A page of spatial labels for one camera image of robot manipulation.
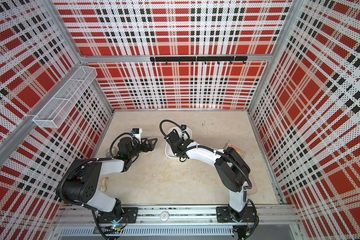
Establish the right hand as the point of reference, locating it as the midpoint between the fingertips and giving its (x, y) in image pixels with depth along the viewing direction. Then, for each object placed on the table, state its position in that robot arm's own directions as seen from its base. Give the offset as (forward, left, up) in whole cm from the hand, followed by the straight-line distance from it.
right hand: (180, 142), depth 90 cm
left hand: (+2, +18, -1) cm, 18 cm away
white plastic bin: (-2, -4, +13) cm, 14 cm away
